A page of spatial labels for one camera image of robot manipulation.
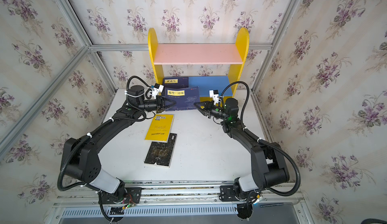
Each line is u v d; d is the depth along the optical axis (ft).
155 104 2.30
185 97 2.54
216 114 2.30
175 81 3.32
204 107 2.35
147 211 2.51
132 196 2.38
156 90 2.44
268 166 1.42
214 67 3.64
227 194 2.40
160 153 2.81
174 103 2.49
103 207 2.24
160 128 3.14
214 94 2.47
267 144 1.51
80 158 1.42
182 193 2.46
